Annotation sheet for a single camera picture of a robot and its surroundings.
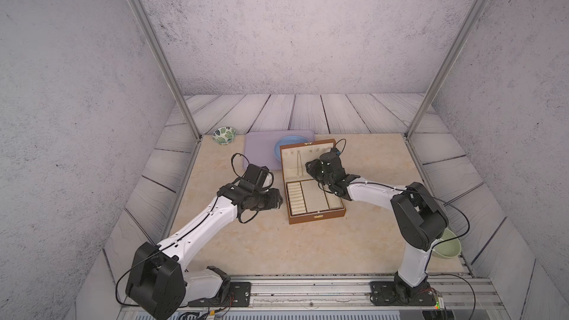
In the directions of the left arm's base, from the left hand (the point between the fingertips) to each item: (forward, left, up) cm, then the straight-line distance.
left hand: (282, 201), depth 81 cm
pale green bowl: (-14, -60, -11) cm, 62 cm away
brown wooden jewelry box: (+6, -9, -8) cm, 14 cm away
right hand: (+17, -10, 0) cm, 20 cm away
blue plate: (+42, -1, -13) cm, 44 cm away
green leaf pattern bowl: (+47, +32, -12) cm, 58 cm away
